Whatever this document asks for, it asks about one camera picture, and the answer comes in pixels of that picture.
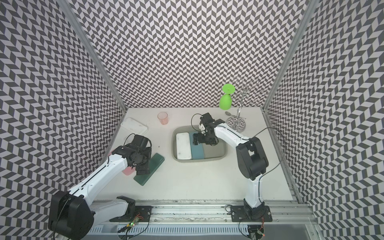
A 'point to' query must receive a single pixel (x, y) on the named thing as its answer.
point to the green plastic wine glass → (225, 100)
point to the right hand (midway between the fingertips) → (200, 144)
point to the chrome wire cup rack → (237, 124)
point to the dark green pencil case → (155, 162)
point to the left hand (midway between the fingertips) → (152, 159)
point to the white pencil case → (183, 147)
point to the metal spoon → (229, 114)
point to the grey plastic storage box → (217, 153)
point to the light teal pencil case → (197, 151)
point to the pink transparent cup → (163, 117)
